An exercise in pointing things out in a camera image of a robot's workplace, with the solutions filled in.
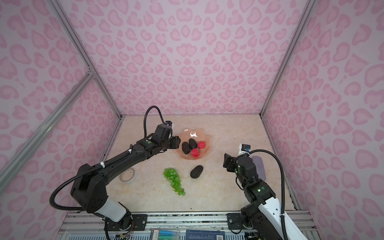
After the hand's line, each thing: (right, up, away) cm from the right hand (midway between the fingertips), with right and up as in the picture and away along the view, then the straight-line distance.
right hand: (230, 155), depth 76 cm
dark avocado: (-24, +1, +21) cm, 32 cm away
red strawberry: (-18, -1, +17) cm, 25 cm away
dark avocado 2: (-20, +3, +22) cm, 30 cm away
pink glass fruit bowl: (-17, +9, +28) cm, 33 cm away
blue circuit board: (-19, -35, -7) cm, 41 cm away
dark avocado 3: (-18, -11, +10) cm, 23 cm away
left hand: (-28, +8, +9) cm, 30 cm away
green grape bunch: (-31, -13, +8) cm, 34 cm away
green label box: (-34, -37, -4) cm, 50 cm away
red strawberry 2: (-14, +3, +20) cm, 25 cm away
